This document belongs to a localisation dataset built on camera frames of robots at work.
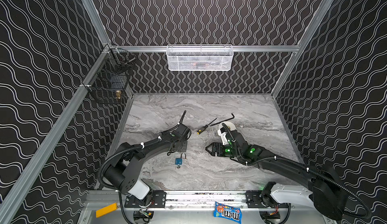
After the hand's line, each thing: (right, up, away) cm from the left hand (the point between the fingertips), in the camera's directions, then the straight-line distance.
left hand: (186, 147), depth 89 cm
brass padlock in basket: (-36, +31, -7) cm, 48 cm away
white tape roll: (+29, +12, +13) cm, 34 cm away
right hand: (+14, +1, -8) cm, 16 cm away
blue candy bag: (+18, -25, -19) cm, 36 cm away
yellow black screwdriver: (+11, +10, +11) cm, 19 cm away
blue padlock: (-4, -7, -2) cm, 8 cm away
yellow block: (-37, -25, -18) cm, 48 cm away
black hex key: (+32, +17, +18) cm, 40 cm away
